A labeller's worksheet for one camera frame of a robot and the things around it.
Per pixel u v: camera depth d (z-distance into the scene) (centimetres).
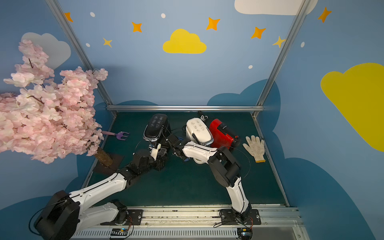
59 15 71
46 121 49
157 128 82
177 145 72
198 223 74
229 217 75
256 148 101
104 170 90
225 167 52
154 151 75
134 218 75
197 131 82
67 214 40
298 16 73
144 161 67
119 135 107
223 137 87
